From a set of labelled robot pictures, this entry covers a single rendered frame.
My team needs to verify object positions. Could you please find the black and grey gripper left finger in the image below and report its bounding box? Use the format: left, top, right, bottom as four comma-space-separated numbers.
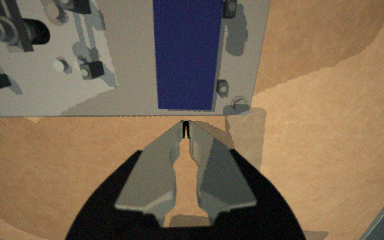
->
65, 120, 186, 240

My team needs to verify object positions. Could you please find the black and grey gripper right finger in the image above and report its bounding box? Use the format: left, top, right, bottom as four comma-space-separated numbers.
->
186, 120, 306, 240

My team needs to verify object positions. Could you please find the toggle clamp with red handle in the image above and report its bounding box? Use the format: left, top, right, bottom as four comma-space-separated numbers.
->
0, 0, 50, 53

